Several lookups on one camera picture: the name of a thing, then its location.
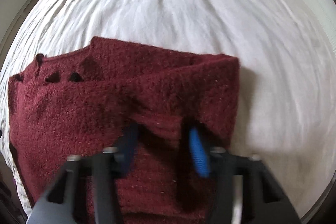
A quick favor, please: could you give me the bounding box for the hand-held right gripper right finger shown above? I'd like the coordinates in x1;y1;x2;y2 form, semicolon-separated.
188;127;302;224

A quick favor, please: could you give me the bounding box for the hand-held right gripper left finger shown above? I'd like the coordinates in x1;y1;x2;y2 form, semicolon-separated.
28;123;139;224

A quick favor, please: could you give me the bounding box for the dark red knit sweater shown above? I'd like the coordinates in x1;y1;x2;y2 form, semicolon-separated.
8;36;241;224

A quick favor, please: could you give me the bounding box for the bed with white sheet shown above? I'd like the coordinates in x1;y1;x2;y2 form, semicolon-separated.
0;0;334;220

